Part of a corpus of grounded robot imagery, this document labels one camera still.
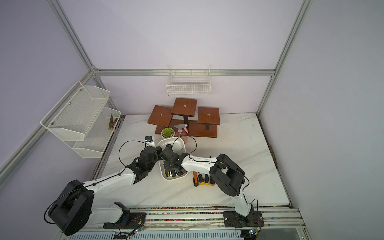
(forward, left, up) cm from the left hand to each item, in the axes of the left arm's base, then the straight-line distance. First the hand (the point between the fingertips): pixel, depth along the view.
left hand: (160, 148), depth 88 cm
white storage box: (+5, -10, -1) cm, 11 cm away
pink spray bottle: (+13, -12, -1) cm, 17 cm away
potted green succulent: (+14, -3, -2) cm, 14 cm away
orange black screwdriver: (-15, -21, -9) cm, 28 cm away
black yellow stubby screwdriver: (-15, -25, -10) cm, 31 cm away
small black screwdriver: (-15, -28, -10) cm, 33 cm away
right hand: (-6, -7, -9) cm, 13 cm away
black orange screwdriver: (-17, -31, -9) cm, 36 cm away
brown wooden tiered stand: (+17, -24, +5) cm, 30 cm away
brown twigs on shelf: (+19, +35, +3) cm, 40 cm away
